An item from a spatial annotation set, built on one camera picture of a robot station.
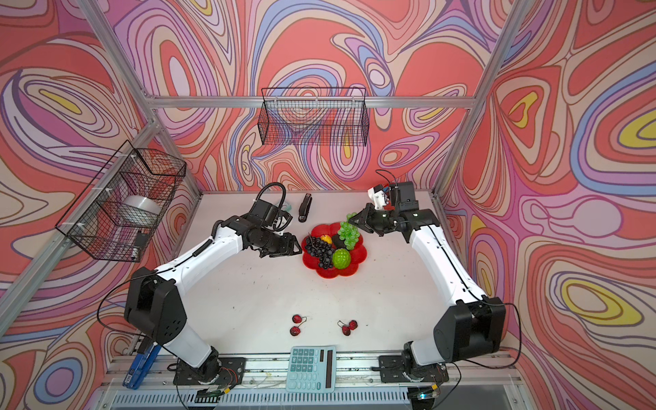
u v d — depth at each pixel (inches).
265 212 26.7
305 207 42.9
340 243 38.3
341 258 35.8
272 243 28.2
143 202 28.9
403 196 23.8
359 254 37.7
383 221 25.9
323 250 36.7
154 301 17.4
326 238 38.3
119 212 27.7
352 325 31.6
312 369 28.7
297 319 32.3
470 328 16.0
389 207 28.3
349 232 31.6
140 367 28.3
